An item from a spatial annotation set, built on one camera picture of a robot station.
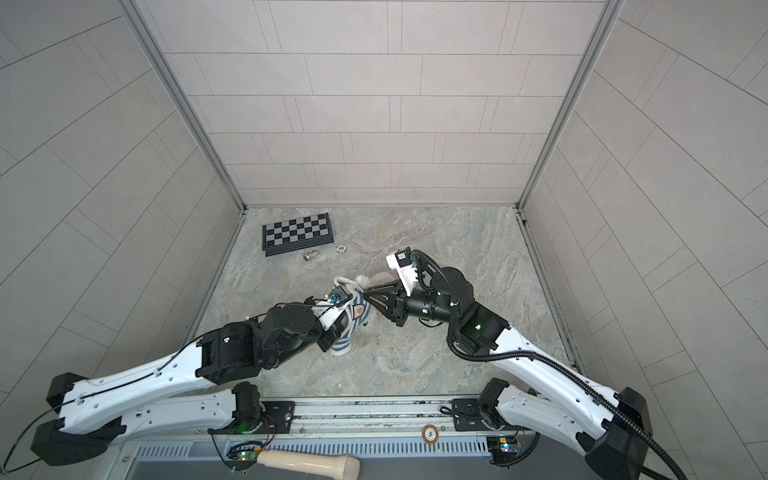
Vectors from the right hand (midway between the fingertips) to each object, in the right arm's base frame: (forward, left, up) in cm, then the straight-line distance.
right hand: (367, 303), depth 61 cm
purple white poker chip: (+36, +13, -27) cm, 47 cm away
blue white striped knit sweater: (-1, +2, -2) cm, 3 cm away
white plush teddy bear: (+5, +1, 0) cm, 6 cm away
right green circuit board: (-24, -28, -30) cm, 47 cm away
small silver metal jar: (+34, +22, -26) cm, 48 cm away
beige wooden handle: (-24, +14, -25) cm, 37 cm away
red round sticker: (-20, -12, -29) cm, 37 cm away
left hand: (+1, +3, -4) cm, 5 cm away
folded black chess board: (+40, +28, -22) cm, 53 cm away
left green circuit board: (-21, +30, -26) cm, 45 cm away
